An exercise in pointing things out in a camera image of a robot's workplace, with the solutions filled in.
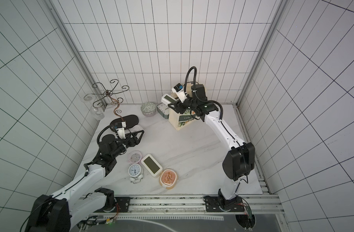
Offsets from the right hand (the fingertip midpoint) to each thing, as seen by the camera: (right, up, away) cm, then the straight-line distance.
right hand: (175, 98), depth 80 cm
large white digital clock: (-14, -39, +2) cm, 41 cm away
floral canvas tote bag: (+2, -13, +17) cm, 21 cm away
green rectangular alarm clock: (-11, -6, +33) cm, 36 cm away
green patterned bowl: (-22, -5, +31) cm, 38 cm away
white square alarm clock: (-28, -19, +20) cm, 40 cm away
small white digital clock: (-5, -1, -4) cm, 6 cm away
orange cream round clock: (-4, -46, -1) cm, 46 cm away
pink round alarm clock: (-26, -36, +7) cm, 45 cm away
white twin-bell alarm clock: (-23, -42, -1) cm, 48 cm away
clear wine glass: (-51, -9, +10) cm, 53 cm away
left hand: (-20, -21, +1) cm, 29 cm away
